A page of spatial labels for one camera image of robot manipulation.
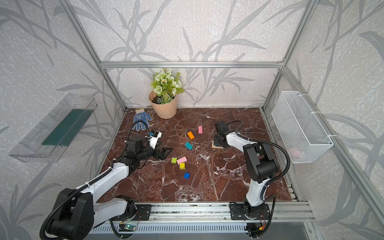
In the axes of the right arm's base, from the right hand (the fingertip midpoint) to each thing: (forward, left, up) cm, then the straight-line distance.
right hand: (220, 137), depth 99 cm
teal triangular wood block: (-5, +21, -1) cm, 22 cm away
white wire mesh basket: (-17, -30, +32) cm, 47 cm away
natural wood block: (-9, +5, +4) cm, 11 cm away
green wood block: (-15, +29, -2) cm, 33 cm away
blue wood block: (-25, +21, -1) cm, 32 cm away
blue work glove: (+22, +60, -3) cm, 64 cm away
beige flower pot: (+18, +38, +7) cm, 43 cm away
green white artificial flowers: (+25, +35, +23) cm, 49 cm away
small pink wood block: (+9, +13, -3) cm, 16 cm away
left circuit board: (-49, +50, -4) cm, 70 cm away
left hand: (-10, +31, +12) cm, 35 cm away
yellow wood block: (-19, +24, -1) cm, 31 cm away
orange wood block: (+4, +20, -3) cm, 21 cm away
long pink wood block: (-15, +24, -2) cm, 28 cm away
